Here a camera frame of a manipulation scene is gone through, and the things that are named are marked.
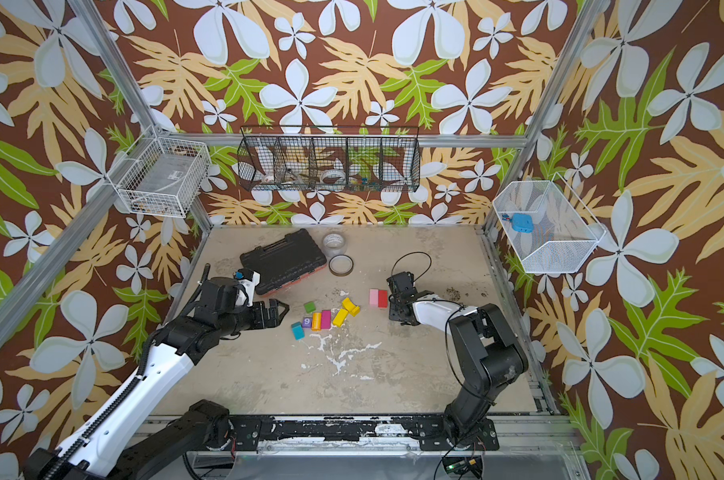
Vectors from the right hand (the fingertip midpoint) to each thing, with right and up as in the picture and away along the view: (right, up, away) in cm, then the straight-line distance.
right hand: (399, 309), depth 97 cm
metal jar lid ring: (-20, +14, +12) cm, 27 cm away
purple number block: (-30, -3, -4) cm, 30 cm away
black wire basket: (-23, +50, 0) cm, 55 cm away
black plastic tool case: (-40, +15, +7) cm, 43 cm away
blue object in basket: (+35, +27, -11) cm, 45 cm away
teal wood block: (-33, -6, -4) cm, 33 cm away
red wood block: (-5, +3, +2) cm, 6 cm away
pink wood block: (-8, +3, +2) cm, 9 cm away
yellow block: (-19, -2, -2) cm, 19 cm away
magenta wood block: (-24, -3, -2) cm, 24 cm away
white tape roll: (-22, +44, +2) cm, 50 cm away
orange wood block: (-27, -3, -4) cm, 27 cm away
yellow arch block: (-16, 0, -1) cm, 16 cm away
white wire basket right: (+42, +24, -19) cm, 52 cm away
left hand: (-35, +5, -20) cm, 41 cm away
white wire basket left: (-69, +40, -11) cm, 81 cm away
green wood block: (-30, 0, +1) cm, 30 cm away
